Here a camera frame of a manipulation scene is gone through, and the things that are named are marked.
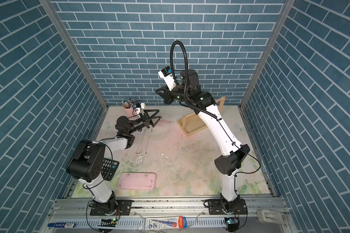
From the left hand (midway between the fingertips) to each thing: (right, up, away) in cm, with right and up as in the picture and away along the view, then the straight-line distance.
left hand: (162, 117), depth 78 cm
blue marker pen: (-47, -51, -10) cm, 70 cm away
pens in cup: (-29, +10, +29) cm, 43 cm away
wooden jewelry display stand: (+18, -4, +29) cm, 34 cm away
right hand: (-1, +12, -11) cm, 16 cm away
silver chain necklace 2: (-13, -23, +16) cm, 31 cm away
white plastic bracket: (+54, -48, -8) cm, 73 cm away
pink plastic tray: (-15, -36, +3) cm, 39 cm away
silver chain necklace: (-19, -21, +18) cm, 33 cm away
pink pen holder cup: (-30, +4, +30) cm, 43 cm away
